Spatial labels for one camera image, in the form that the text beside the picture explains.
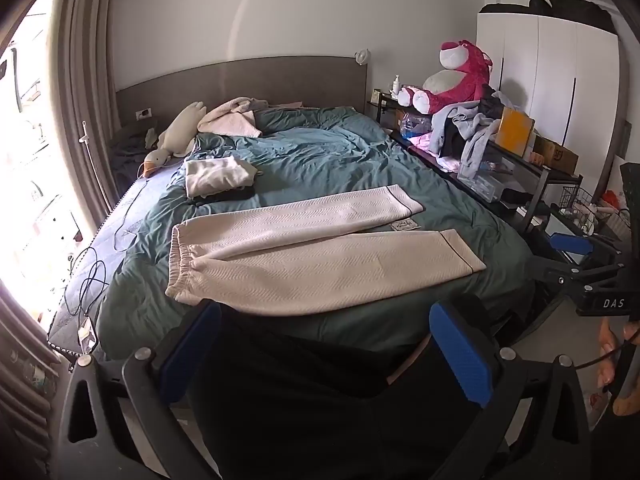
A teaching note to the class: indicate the blue plastic bag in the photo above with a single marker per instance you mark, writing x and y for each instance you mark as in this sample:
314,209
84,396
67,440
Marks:
415,125

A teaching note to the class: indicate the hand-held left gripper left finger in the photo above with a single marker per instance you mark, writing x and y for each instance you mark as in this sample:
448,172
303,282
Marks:
192,345

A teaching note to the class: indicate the white goose plush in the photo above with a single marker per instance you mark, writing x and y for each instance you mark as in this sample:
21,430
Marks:
175,135

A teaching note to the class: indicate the grey headboard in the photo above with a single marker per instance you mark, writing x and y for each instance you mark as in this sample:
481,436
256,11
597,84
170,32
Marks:
250,80

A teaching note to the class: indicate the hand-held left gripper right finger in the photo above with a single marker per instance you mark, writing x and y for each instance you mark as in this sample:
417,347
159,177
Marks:
460,355

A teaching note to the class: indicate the person's right hand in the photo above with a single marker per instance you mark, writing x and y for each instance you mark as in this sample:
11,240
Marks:
607,355

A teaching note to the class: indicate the folded white garment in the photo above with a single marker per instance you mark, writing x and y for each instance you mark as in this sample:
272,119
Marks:
215,175

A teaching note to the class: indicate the yellow box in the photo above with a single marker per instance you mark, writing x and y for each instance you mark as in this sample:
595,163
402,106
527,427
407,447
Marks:
515,132

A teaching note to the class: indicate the person's black trousers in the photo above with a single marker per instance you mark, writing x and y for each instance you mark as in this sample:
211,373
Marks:
300,410

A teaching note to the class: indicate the black metal rack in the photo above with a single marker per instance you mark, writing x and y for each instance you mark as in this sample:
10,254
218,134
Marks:
536,200

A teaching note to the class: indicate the white pump bottle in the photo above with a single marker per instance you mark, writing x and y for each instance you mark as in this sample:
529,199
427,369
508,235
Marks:
397,86

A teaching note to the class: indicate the white wardrobe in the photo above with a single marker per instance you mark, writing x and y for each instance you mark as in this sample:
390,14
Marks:
550,60

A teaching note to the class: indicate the pink cloth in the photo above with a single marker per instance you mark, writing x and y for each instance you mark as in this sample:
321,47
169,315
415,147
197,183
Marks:
427,142

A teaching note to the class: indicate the black bags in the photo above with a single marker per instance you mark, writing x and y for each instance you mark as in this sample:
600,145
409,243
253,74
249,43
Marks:
575,15

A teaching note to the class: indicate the grey clothes pile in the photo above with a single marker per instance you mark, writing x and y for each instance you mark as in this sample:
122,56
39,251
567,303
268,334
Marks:
475,145

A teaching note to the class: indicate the white wall socket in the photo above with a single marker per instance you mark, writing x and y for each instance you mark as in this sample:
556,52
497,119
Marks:
144,114

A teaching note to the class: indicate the green duvet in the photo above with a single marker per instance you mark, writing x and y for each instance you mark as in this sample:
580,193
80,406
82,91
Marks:
325,160

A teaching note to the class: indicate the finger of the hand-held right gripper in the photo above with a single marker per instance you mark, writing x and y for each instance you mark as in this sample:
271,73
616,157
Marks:
562,279
570,245

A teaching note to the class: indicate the cream textured pants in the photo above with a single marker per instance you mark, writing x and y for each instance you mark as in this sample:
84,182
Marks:
300,260

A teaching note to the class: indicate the clear plastic box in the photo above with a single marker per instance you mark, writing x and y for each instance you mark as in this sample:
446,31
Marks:
487,185

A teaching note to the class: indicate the small white fan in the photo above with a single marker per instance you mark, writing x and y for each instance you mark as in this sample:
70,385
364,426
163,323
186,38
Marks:
361,57

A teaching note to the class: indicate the crumpled beige blanket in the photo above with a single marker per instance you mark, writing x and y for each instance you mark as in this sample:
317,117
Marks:
230,120

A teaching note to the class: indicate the grey pillow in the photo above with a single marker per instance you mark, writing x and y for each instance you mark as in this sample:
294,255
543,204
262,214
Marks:
127,155

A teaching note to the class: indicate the cardboard box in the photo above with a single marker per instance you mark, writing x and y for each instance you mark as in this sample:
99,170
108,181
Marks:
557,155

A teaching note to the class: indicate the grey curtain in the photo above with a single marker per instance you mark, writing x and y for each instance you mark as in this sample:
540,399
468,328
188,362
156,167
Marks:
20,360
80,60

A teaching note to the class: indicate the pink bear plush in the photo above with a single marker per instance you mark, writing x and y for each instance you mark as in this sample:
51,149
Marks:
465,85

